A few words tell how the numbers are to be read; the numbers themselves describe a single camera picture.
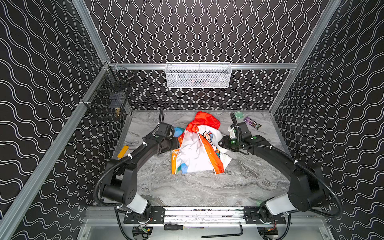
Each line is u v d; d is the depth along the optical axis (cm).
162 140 66
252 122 112
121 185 44
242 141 65
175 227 69
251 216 73
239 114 117
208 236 70
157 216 74
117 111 82
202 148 93
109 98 91
